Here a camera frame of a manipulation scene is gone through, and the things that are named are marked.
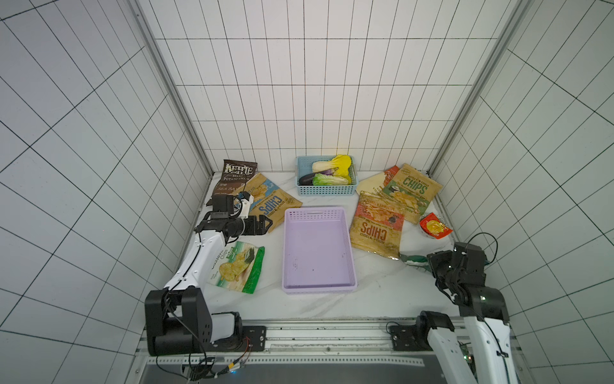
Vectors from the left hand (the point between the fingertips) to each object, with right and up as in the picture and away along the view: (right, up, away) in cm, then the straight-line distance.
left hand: (257, 226), depth 85 cm
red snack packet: (+69, -1, +10) cm, 69 cm away
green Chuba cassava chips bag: (-9, -16, +3) cm, 18 cm away
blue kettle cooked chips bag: (+1, +9, +22) cm, 23 cm away
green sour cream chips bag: (+68, +13, +25) cm, 74 cm away
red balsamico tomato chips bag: (+48, -2, +15) cm, 50 cm away
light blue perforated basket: (+16, +26, +34) cm, 45 cm away
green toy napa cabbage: (+25, +18, +22) cm, 38 cm away
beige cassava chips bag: (+52, +18, +29) cm, 62 cm away
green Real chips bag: (+53, -9, -11) cm, 55 cm away
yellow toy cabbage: (+35, +27, +27) cm, 52 cm away
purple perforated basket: (+22, -12, +7) cm, 26 cm away
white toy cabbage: (+25, +25, +29) cm, 46 cm away
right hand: (+55, -6, -10) cm, 56 cm away
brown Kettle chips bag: (-19, +22, +33) cm, 44 cm away
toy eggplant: (+18, +19, +28) cm, 38 cm away
